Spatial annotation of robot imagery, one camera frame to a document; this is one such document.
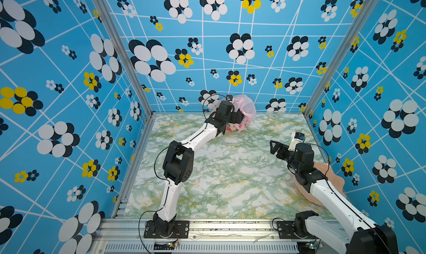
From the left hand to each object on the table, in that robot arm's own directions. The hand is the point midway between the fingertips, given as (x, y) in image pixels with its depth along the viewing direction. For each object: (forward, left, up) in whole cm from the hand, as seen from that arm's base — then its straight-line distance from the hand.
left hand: (235, 109), depth 94 cm
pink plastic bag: (+5, -8, -2) cm, 10 cm away
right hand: (-22, -21, -3) cm, 30 cm away
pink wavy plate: (-35, -52, -17) cm, 65 cm away
